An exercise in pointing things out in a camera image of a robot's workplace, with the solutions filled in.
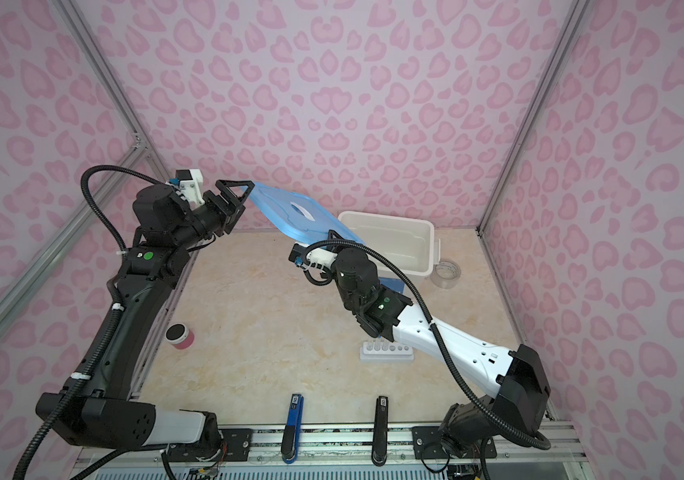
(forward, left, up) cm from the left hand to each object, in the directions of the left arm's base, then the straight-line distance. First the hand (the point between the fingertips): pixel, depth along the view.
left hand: (249, 188), depth 65 cm
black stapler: (-40, -28, -42) cm, 65 cm away
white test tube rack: (-20, -29, -41) cm, 55 cm away
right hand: (-4, -19, -8) cm, 21 cm away
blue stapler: (-40, -6, -43) cm, 59 cm away
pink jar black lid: (-15, +28, -40) cm, 51 cm away
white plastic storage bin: (+16, -42, -37) cm, 58 cm away
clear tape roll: (+9, -55, -46) cm, 73 cm away
